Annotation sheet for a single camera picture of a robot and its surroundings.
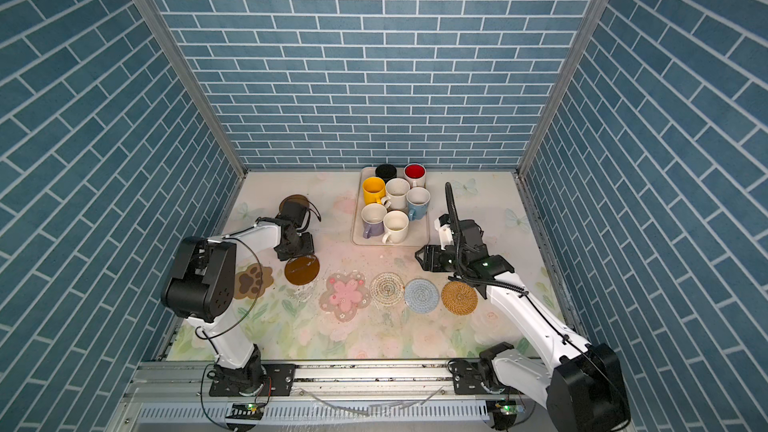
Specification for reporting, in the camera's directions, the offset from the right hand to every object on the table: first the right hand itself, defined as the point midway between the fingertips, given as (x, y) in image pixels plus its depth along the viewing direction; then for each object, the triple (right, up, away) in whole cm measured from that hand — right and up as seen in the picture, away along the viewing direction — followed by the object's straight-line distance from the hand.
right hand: (421, 251), depth 82 cm
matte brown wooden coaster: (-46, +15, +30) cm, 57 cm away
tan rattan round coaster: (+12, -15, +6) cm, 20 cm away
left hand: (-37, -2, +16) cm, 41 cm away
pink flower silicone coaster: (-23, -15, +7) cm, 28 cm away
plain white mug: (-7, +6, +13) cm, 16 cm away
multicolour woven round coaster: (-10, -12, +7) cm, 17 cm away
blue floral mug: (+1, +15, +22) cm, 27 cm away
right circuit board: (+19, -37, -11) cm, 43 cm away
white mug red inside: (0, +24, +28) cm, 37 cm away
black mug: (-11, +25, +33) cm, 43 cm away
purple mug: (-15, +8, +22) cm, 28 cm away
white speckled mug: (-7, +17, +26) cm, 32 cm away
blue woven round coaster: (+1, -14, +6) cm, 15 cm away
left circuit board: (-44, -37, -10) cm, 58 cm away
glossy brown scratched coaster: (-37, -8, +11) cm, 39 cm away
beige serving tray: (0, +4, +20) cm, 20 cm away
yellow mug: (-15, +18, +23) cm, 33 cm away
